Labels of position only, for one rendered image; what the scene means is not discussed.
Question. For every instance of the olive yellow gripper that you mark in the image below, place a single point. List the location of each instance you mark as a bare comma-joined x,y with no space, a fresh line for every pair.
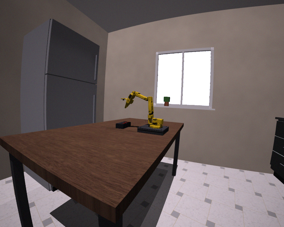
128,102

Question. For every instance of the grey power strip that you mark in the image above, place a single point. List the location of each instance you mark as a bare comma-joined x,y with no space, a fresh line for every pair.
123,125

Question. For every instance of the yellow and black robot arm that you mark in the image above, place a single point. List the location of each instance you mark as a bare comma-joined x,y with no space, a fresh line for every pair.
154,123

